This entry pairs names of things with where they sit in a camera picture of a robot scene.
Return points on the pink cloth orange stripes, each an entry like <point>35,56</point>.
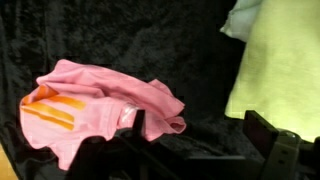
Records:
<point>100,100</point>

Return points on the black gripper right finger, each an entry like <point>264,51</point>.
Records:
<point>256,126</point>

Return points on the black velvet tablecloth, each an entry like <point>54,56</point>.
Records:
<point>133,40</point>

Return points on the pale green cloth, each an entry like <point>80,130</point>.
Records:
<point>240,20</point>

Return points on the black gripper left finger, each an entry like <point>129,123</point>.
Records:
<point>100,156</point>

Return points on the yellow cloth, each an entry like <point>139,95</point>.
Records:
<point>283,66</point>

